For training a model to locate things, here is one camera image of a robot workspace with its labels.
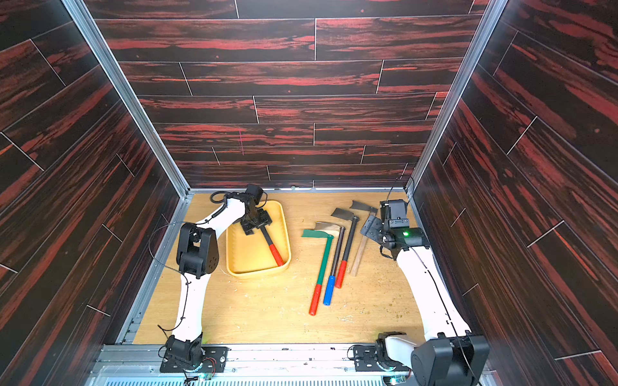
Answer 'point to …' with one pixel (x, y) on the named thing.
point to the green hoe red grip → (317, 289)
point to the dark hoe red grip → (355, 220)
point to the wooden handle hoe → (363, 242)
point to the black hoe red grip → (274, 252)
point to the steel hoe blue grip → (335, 231)
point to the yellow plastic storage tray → (251, 256)
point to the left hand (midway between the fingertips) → (266, 225)
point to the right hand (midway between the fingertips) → (383, 229)
